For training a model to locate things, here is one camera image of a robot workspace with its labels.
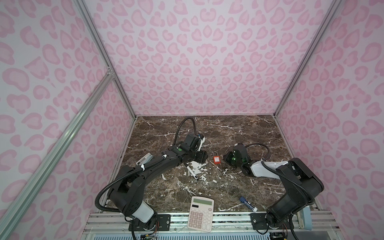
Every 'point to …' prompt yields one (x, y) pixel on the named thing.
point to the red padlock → (217, 159)
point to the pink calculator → (200, 214)
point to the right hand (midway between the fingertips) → (222, 154)
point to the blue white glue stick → (248, 204)
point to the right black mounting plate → (259, 221)
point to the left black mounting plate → (163, 223)
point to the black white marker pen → (192, 173)
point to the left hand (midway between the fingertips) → (205, 153)
